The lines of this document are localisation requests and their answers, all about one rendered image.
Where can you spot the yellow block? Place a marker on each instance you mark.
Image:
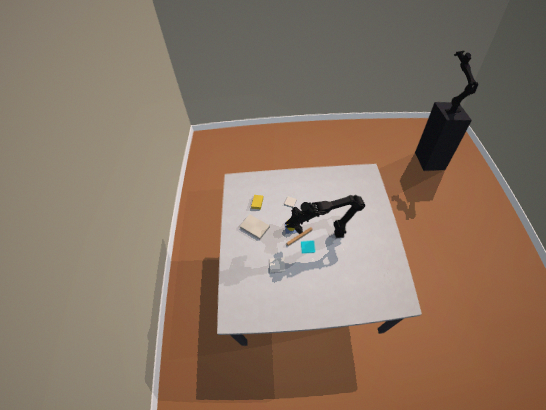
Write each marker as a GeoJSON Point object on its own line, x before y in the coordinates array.
{"type": "Point", "coordinates": [257, 202]}

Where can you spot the brown wooden beam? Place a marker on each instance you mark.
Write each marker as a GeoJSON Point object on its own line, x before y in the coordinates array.
{"type": "Point", "coordinates": [299, 236]}

